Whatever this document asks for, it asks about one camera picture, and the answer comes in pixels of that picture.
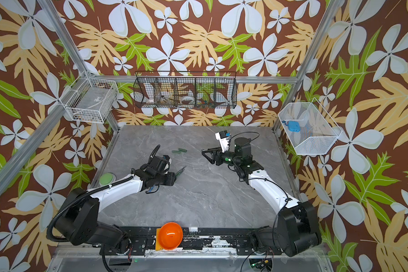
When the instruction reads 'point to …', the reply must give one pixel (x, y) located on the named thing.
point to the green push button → (107, 178)
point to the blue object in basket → (293, 126)
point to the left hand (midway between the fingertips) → (171, 175)
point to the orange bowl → (170, 236)
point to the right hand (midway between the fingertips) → (205, 152)
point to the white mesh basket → (318, 132)
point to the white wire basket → (91, 99)
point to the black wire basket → (185, 89)
